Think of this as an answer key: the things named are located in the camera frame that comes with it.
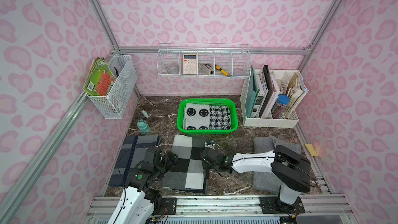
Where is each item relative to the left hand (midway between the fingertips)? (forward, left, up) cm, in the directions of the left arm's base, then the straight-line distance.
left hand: (174, 157), depth 79 cm
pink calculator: (+50, -7, +21) cm, 55 cm away
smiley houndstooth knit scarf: (+29, -13, -5) cm, 32 cm away
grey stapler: (+44, -18, +21) cm, 52 cm away
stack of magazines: (+33, -68, +15) cm, 77 cm away
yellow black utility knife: (+49, -28, +16) cm, 58 cm away
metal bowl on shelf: (+47, +4, +19) cm, 51 cm away
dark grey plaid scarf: (+6, +26, -8) cm, 28 cm away
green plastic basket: (+27, -34, -2) cm, 43 cm away
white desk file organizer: (+48, -65, +11) cm, 81 cm away
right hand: (+1, -14, -8) cm, 17 cm away
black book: (+43, -52, +20) cm, 70 cm away
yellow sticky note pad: (+10, -81, -13) cm, 83 cm away
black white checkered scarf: (-6, -6, -8) cm, 12 cm away
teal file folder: (+27, -41, +20) cm, 53 cm away
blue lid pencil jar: (+29, -61, +2) cm, 68 cm away
